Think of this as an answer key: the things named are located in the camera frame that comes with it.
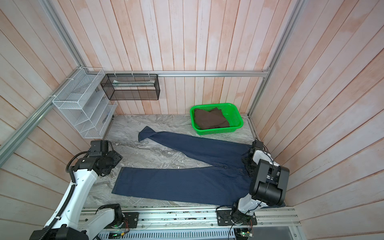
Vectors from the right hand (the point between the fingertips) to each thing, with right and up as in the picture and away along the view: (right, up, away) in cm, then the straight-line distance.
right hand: (247, 165), depth 92 cm
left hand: (-75, +5, -13) cm, 77 cm away
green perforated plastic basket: (-4, +38, +28) cm, 48 cm away
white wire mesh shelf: (-92, +33, -12) cm, 98 cm away
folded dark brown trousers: (-17, +31, +21) cm, 42 cm away
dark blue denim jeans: (-15, -8, -5) cm, 18 cm away
